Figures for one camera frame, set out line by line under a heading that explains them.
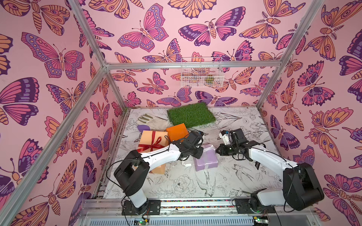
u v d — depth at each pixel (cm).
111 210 73
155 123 110
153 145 83
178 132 98
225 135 80
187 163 90
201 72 95
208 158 84
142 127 107
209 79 94
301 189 42
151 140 85
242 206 73
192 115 113
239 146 66
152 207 73
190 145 66
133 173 45
